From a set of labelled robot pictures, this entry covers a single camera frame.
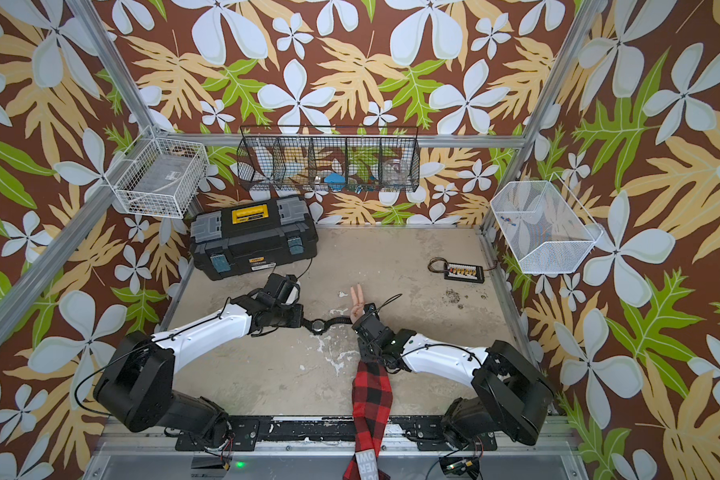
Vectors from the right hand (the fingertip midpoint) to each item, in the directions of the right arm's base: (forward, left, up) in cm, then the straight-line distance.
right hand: (364, 341), depth 88 cm
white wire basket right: (+23, -52, +24) cm, 62 cm away
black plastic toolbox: (+28, +36, +16) cm, 48 cm away
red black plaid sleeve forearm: (-18, -2, 0) cm, 18 cm away
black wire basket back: (+51, +11, +29) cm, 60 cm away
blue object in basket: (+43, +9, +27) cm, 51 cm away
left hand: (+8, +18, +4) cm, 20 cm away
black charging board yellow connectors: (+26, -36, 0) cm, 44 cm away
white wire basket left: (+37, +60, +33) cm, 78 cm away
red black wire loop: (+30, -30, -1) cm, 42 cm away
